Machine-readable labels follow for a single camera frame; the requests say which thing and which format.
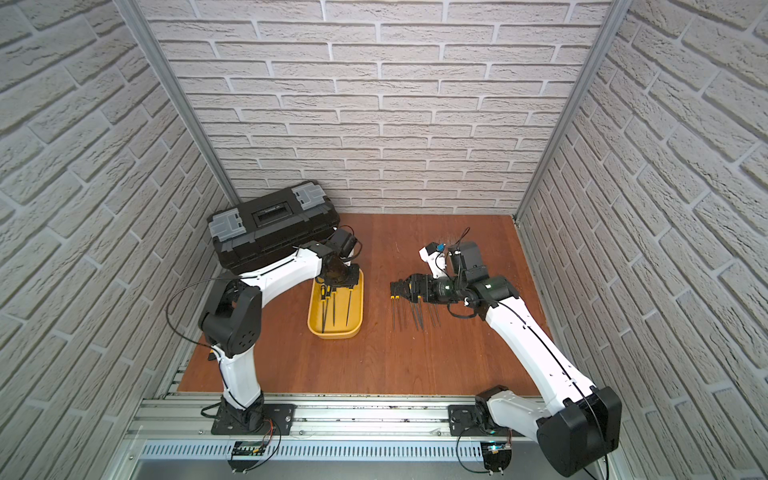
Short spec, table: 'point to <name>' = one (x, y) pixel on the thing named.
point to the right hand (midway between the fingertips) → (412, 291)
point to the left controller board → (245, 453)
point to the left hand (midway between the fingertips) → (359, 277)
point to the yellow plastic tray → (336, 312)
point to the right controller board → (497, 455)
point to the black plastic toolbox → (256, 231)
